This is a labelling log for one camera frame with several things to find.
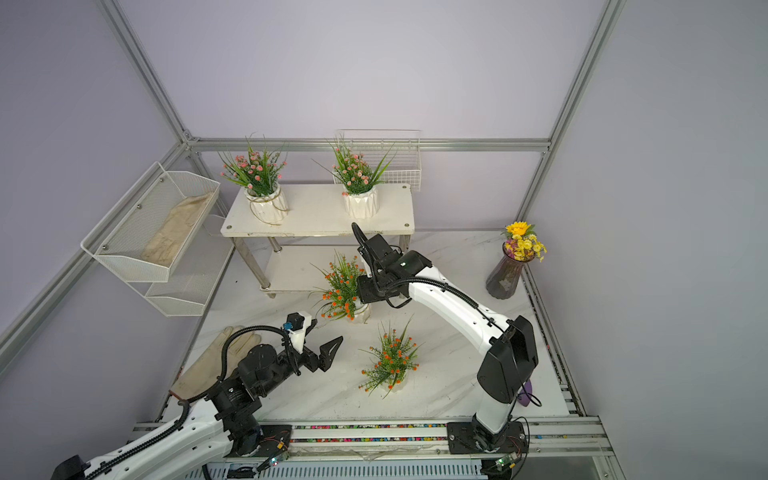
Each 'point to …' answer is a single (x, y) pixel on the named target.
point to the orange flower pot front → (395, 358)
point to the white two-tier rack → (290, 255)
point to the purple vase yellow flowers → (521, 245)
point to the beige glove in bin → (163, 246)
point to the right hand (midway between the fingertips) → (368, 297)
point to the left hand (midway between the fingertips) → (328, 333)
